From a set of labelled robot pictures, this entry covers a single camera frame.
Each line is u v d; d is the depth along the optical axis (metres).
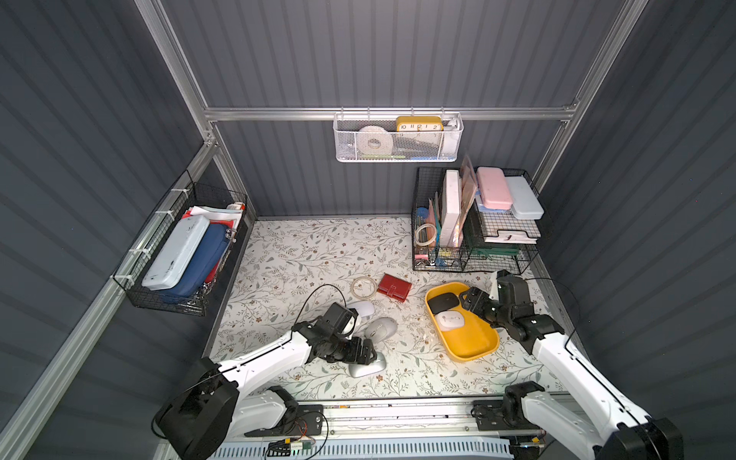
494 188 0.95
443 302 0.94
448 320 0.89
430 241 1.02
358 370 0.83
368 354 0.74
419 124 0.87
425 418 0.75
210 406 0.41
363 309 0.93
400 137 0.90
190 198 0.79
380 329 0.87
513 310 0.62
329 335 0.66
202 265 0.66
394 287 0.97
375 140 0.86
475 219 0.96
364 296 0.97
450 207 0.89
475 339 0.89
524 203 0.95
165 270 0.62
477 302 0.74
